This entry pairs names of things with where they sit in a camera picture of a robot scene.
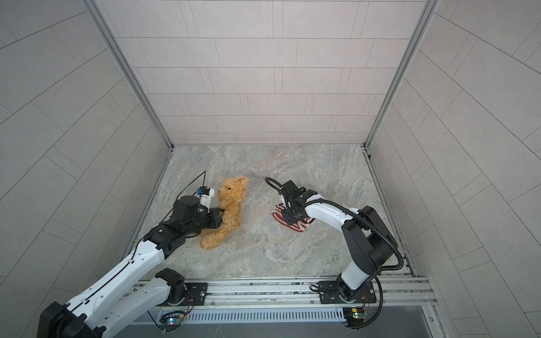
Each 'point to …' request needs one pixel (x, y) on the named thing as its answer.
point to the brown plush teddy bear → (230, 193)
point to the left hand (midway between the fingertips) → (232, 210)
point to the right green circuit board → (354, 316)
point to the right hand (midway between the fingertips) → (289, 217)
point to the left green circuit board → (171, 322)
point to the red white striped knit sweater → (299, 226)
